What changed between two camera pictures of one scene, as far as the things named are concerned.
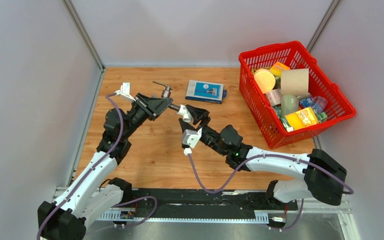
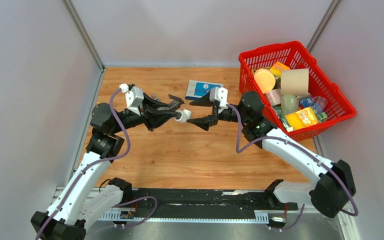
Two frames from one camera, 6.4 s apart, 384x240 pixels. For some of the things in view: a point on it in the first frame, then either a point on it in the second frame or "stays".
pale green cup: x=290 y=104 stays
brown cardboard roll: x=295 y=81 stays
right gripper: x=198 y=114 → x=204 y=122
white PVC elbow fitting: x=183 y=111 stays
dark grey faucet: x=166 y=93 → x=173 y=107
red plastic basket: x=339 y=109 stays
